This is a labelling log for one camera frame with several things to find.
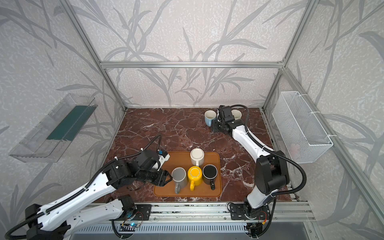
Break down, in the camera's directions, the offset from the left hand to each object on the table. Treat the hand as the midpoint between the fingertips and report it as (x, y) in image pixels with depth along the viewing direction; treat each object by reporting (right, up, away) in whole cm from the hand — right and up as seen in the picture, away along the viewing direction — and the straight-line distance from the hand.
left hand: (170, 174), depth 70 cm
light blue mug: (+20, +29, +35) cm, 50 cm away
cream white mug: (+12, +5, +17) cm, 21 cm away
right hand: (+23, +25, +20) cm, 40 cm away
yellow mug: (+11, -3, +6) cm, 13 cm away
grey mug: (+3, -4, +6) cm, 8 cm away
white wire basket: (+57, +18, -9) cm, 60 cm away
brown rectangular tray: (+3, +1, +20) cm, 21 cm away
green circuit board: (-20, -25, +1) cm, 32 cm away
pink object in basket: (+60, +11, +3) cm, 61 cm away
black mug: (+19, -3, +8) cm, 21 cm away
